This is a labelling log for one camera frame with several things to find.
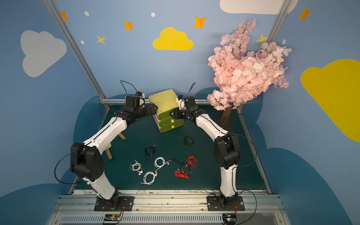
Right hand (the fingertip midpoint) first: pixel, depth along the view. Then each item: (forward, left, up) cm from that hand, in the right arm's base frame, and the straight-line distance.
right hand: (174, 111), depth 91 cm
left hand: (0, +14, +5) cm, 15 cm away
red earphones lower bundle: (-34, -5, -19) cm, 39 cm away
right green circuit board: (-54, -34, -22) cm, 68 cm away
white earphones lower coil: (-40, +11, -18) cm, 45 cm away
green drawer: (-4, +5, +1) cm, 6 cm away
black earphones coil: (-19, +16, -20) cm, 32 cm away
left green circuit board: (-58, +28, -20) cm, 67 cm away
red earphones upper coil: (-26, -14, -19) cm, 35 cm away
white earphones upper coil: (-28, +5, -19) cm, 34 cm away
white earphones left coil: (-33, +19, -19) cm, 43 cm away
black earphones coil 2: (-12, -9, -20) cm, 25 cm away
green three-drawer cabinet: (+7, +6, +2) cm, 9 cm away
